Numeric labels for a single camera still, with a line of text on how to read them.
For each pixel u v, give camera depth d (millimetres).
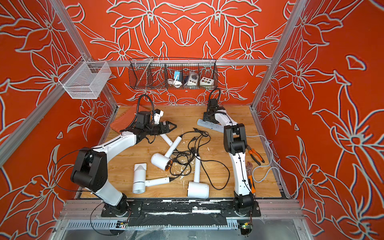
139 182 768
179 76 845
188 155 901
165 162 839
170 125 788
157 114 811
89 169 457
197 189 732
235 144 637
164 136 973
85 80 921
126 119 1066
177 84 864
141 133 668
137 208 729
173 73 834
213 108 876
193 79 907
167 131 762
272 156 924
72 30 779
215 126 1036
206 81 939
